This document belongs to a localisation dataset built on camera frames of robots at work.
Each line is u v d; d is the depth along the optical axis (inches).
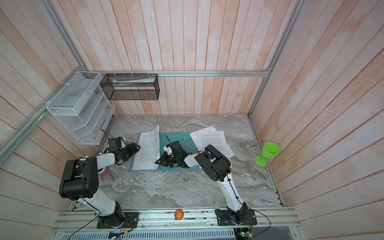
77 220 29.5
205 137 42.2
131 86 40.9
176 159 31.6
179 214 29.5
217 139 42.0
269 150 32.1
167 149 36.5
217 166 22.0
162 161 32.9
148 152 39.5
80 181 18.6
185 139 43.3
